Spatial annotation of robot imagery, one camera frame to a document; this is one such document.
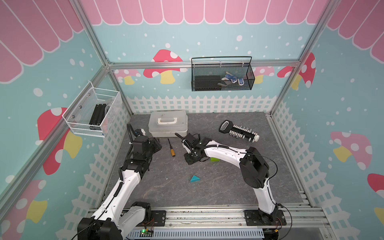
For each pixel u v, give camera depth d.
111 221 0.40
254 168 0.51
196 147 0.67
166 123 0.99
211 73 0.98
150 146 0.68
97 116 0.70
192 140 0.71
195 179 0.86
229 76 0.89
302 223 0.75
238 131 1.06
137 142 0.59
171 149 0.99
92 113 0.71
